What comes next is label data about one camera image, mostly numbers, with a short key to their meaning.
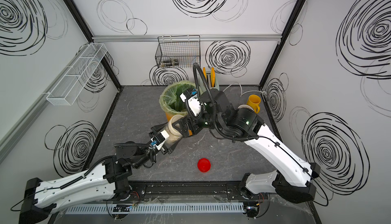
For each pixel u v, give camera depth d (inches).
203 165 31.8
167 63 34.3
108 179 19.7
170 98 31.7
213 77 42.0
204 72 38.8
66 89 28.4
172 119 21.6
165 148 22.1
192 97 18.7
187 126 19.0
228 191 29.1
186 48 37.9
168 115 29.6
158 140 19.2
